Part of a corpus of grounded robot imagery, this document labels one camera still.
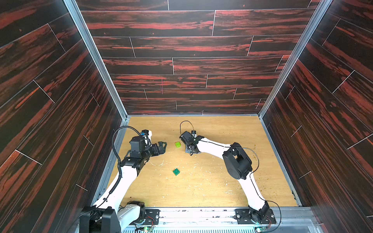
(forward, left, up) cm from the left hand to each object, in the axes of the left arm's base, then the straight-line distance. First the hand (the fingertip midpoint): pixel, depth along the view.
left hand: (161, 144), depth 84 cm
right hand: (+9, -20, -16) cm, 27 cm away
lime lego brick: (+10, -9, -15) cm, 20 cm away
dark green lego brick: (-10, -9, -15) cm, 20 cm away
